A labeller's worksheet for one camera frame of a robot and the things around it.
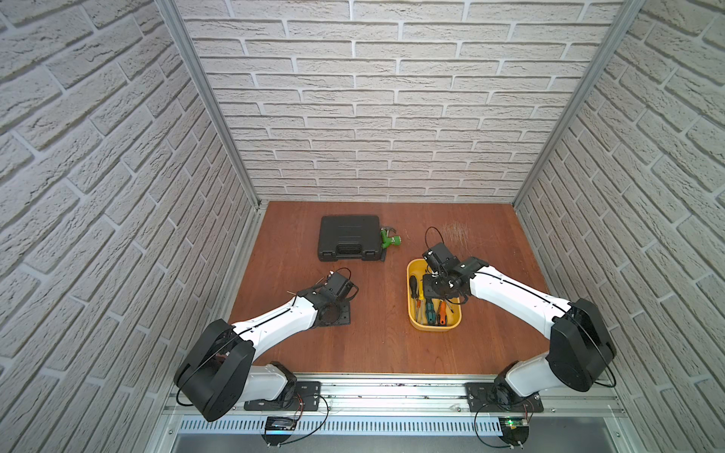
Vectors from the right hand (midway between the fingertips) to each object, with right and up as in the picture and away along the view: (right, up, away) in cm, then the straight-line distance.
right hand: (431, 289), depth 86 cm
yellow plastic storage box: (-4, +6, +3) cm, 8 cm away
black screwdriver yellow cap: (-5, -2, +6) cm, 8 cm away
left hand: (-27, -7, 0) cm, 28 cm away
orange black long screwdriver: (+3, -9, -1) cm, 10 cm away
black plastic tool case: (-27, +16, +14) cm, 34 cm away
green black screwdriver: (0, -7, -1) cm, 7 cm away
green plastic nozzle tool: (-13, +14, +17) cm, 26 cm away
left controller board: (-43, -32, -16) cm, 56 cm away
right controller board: (+18, -32, -16) cm, 40 cm away
